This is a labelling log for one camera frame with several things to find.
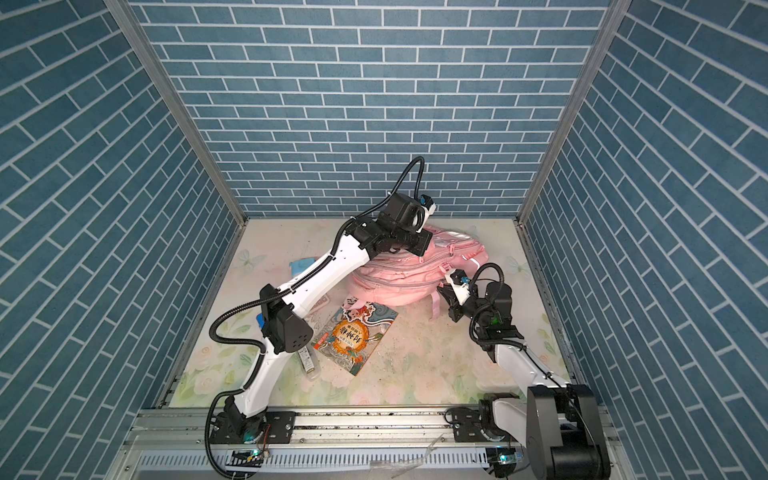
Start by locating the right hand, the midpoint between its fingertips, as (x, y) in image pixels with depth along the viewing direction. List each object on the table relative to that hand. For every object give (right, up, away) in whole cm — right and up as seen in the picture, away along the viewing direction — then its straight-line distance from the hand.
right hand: (445, 288), depth 84 cm
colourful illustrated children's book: (-28, -15, +4) cm, 32 cm away
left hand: (-2, +13, -3) cm, 14 cm away
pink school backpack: (-11, +3, -7) cm, 14 cm away
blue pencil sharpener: (-48, +5, +16) cm, 50 cm away
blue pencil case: (-41, -2, -26) cm, 48 cm away
